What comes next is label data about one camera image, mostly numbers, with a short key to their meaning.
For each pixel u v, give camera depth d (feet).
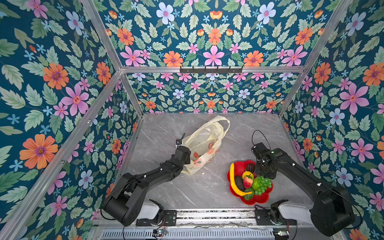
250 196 2.51
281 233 2.31
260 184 2.48
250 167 2.81
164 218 2.40
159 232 2.31
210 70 3.05
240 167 2.90
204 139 3.40
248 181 2.51
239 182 2.64
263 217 2.41
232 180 2.63
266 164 1.98
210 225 2.36
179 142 2.60
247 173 2.70
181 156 2.26
